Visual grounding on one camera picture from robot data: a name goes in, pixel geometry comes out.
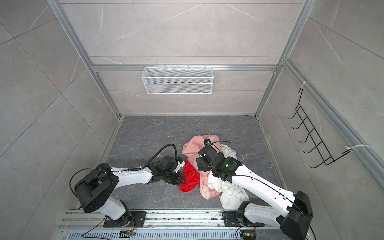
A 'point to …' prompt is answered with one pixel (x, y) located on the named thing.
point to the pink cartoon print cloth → (190, 149)
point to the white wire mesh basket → (177, 80)
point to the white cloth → (233, 194)
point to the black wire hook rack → (300, 113)
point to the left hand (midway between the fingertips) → (186, 179)
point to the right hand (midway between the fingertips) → (207, 157)
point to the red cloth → (191, 179)
